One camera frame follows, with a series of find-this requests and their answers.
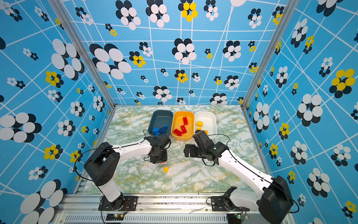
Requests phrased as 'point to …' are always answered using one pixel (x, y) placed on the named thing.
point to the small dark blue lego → (165, 126)
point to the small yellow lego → (166, 170)
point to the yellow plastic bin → (178, 121)
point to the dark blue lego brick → (162, 130)
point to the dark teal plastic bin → (161, 122)
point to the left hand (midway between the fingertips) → (166, 160)
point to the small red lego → (162, 162)
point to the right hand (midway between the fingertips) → (191, 151)
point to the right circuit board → (234, 218)
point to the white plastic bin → (206, 121)
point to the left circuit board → (114, 217)
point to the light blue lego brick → (155, 129)
